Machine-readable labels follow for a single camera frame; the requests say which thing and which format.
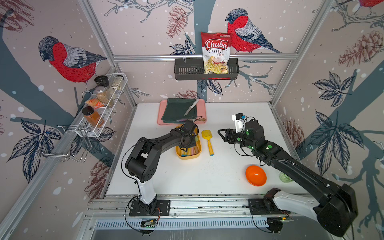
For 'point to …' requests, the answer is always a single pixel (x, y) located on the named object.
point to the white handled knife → (191, 107)
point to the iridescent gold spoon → (196, 119)
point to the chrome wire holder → (67, 143)
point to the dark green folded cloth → (176, 108)
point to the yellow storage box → (187, 155)
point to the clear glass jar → (117, 82)
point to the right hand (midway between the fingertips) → (221, 130)
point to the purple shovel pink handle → (192, 148)
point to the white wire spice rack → (103, 111)
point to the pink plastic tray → (201, 112)
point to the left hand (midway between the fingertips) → (194, 141)
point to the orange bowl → (256, 176)
